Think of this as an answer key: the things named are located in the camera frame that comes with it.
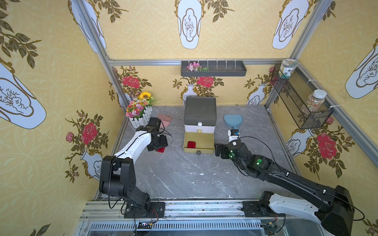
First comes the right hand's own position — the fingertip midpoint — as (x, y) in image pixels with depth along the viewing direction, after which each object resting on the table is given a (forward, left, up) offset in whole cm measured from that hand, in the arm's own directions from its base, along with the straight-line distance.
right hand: (223, 142), depth 80 cm
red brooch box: (-5, +33, -2) cm, 34 cm away
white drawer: (+13, +13, -6) cm, 19 cm away
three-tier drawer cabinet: (+24, +13, +4) cm, 28 cm away
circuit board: (-37, +39, -19) cm, 57 cm away
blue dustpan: (+32, -13, -19) cm, 39 cm away
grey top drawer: (+15, +13, +1) cm, 19 cm away
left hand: (+2, +40, -9) cm, 41 cm away
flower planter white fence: (+19, +55, -8) cm, 59 cm away
